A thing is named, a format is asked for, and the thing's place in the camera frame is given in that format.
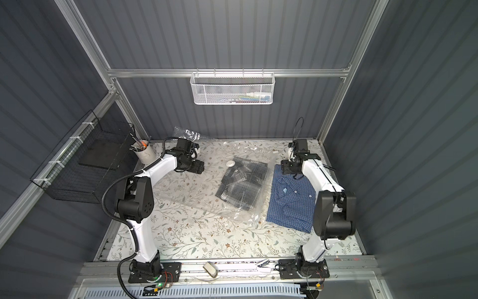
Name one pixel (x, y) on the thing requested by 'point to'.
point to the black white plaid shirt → (241, 184)
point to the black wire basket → (82, 166)
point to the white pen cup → (146, 156)
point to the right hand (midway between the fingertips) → (293, 167)
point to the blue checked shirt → (290, 201)
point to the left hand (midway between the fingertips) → (199, 167)
